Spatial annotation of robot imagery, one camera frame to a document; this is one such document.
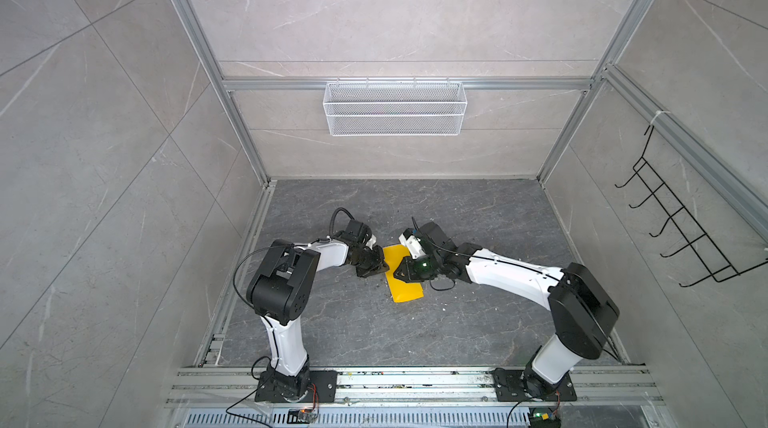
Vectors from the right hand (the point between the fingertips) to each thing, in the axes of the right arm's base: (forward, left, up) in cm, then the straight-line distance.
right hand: (394, 273), depth 84 cm
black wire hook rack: (-12, -65, +23) cm, 70 cm away
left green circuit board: (-32, +24, -9) cm, 41 cm away
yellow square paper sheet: (-2, -2, -7) cm, 8 cm away
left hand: (+8, +2, -8) cm, 12 cm away
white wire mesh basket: (+51, 0, +21) cm, 55 cm away
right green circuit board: (-34, -35, -10) cm, 50 cm away
